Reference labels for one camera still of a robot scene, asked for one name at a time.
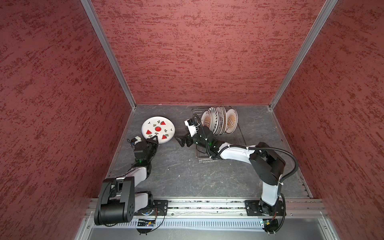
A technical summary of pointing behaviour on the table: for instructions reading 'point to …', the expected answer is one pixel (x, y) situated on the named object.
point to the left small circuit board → (144, 222)
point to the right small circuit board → (271, 225)
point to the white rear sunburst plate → (232, 120)
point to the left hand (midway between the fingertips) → (159, 137)
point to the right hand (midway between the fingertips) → (179, 135)
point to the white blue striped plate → (214, 119)
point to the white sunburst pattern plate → (206, 119)
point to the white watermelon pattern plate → (162, 127)
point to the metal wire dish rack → (235, 136)
